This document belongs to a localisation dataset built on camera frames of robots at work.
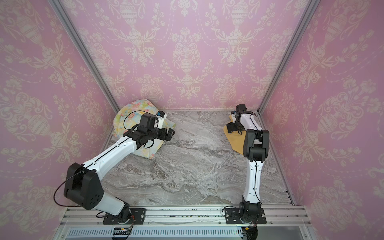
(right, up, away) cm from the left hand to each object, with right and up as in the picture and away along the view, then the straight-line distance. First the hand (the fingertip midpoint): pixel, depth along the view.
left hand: (168, 130), depth 85 cm
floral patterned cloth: (-30, +8, +15) cm, 34 cm away
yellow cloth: (+44, -7, +14) cm, 46 cm away
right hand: (+46, +1, +21) cm, 51 cm away
